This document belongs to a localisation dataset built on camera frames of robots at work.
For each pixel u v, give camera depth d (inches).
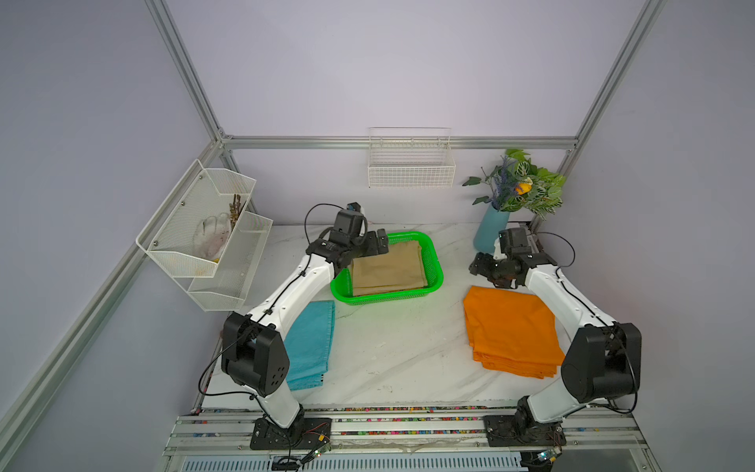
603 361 17.4
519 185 32.4
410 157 37.4
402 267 39.8
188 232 30.2
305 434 28.7
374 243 29.6
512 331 34.6
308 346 34.0
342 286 40.4
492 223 39.8
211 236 30.2
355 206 29.6
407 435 29.5
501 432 28.8
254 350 17.5
